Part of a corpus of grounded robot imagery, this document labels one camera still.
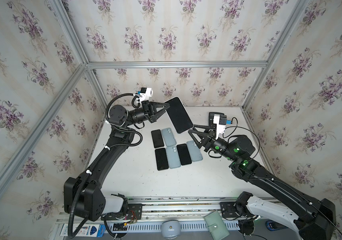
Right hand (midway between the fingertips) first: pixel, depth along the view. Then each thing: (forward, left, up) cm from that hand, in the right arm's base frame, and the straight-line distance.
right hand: (189, 130), depth 58 cm
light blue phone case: (+9, +6, -40) cm, 41 cm away
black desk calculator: (+43, -25, -37) cm, 62 cm away
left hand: (+7, +8, +7) cm, 12 cm away
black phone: (+23, +16, -39) cm, 48 cm away
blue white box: (-28, +43, -38) cm, 64 cm away
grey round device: (-29, +8, -31) cm, 43 cm away
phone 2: (+9, -1, -38) cm, 39 cm away
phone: (+8, +13, -40) cm, 43 cm away
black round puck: (-28, -29, -42) cm, 58 cm away
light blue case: (+23, +9, -38) cm, 46 cm away
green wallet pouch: (-27, -13, -38) cm, 49 cm away
